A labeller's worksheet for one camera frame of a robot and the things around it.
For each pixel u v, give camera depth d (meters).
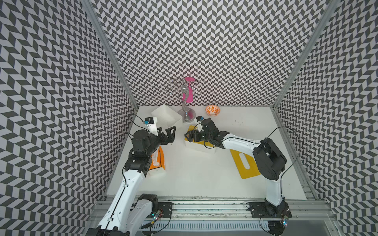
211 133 0.71
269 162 0.50
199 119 0.82
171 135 0.67
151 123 0.63
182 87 0.93
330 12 0.68
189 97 1.07
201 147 0.89
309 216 0.75
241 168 0.86
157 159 0.81
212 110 1.15
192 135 0.81
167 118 1.13
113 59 0.92
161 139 0.66
